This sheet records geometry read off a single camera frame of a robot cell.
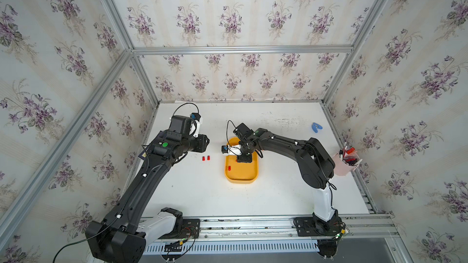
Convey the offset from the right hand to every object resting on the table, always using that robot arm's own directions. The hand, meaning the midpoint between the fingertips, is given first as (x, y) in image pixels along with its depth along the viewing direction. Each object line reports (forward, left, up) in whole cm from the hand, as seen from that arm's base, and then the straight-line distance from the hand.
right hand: (240, 155), depth 93 cm
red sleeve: (-1, +20, -3) cm, 20 cm away
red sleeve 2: (0, +17, -3) cm, 17 cm away
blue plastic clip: (+21, -45, -2) cm, 50 cm away
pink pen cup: (-6, -48, +8) cm, 49 cm away
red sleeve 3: (-6, +6, -2) cm, 9 cm away
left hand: (-4, +14, +20) cm, 25 cm away
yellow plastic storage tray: (-10, 0, 0) cm, 10 cm away
